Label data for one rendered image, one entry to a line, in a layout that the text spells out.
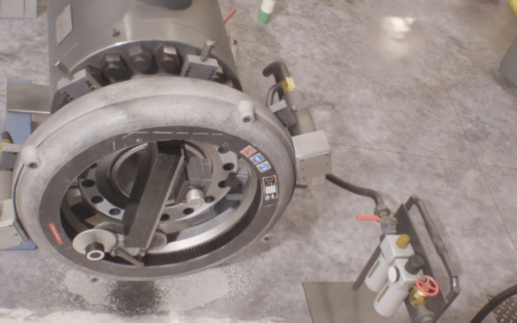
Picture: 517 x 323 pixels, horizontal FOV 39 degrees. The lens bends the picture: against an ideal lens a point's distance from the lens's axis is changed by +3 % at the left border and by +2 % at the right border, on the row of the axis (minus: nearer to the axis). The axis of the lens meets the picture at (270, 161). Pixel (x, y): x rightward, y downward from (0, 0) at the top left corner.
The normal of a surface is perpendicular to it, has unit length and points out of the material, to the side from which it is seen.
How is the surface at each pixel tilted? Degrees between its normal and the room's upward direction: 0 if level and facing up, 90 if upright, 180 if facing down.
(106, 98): 30
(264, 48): 0
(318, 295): 0
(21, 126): 0
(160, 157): 90
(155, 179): 90
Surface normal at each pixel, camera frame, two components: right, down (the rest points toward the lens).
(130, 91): -0.07, -0.64
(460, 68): 0.29, -0.69
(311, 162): 0.21, 0.73
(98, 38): -0.36, -0.56
